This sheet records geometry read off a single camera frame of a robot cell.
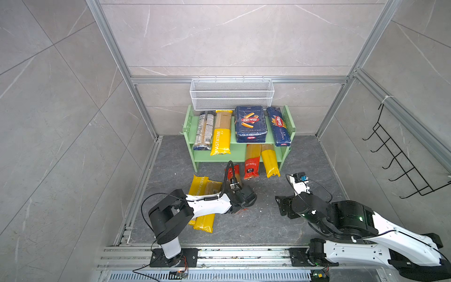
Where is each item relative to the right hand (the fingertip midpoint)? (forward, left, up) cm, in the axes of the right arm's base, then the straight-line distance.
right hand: (285, 198), depth 64 cm
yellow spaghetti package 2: (+19, +36, -23) cm, 47 cm away
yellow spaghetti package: (+25, 0, -10) cm, 27 cm away
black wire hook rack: (+15, -46, +7) cm, 49 cm away
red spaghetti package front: (+24, +9, -9) cm, 28 cm away
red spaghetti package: (+26, +17, -23) cm, 38 cm away
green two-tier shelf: (+32, +16, -10) cm, 38 cm away
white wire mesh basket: (+63, +31, +5) cm, 70 cm away
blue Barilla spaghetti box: (+27, -3, +5) cm, 27 cm away
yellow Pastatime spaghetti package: (+31, +24, +4) cm, 40 cm away
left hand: (+9, +12, -22) cm, 27 cm away
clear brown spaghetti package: (+32, +32, +5) cm, 46 cm away
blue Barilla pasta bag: (+33, +11, +7) cm, 36 cm away
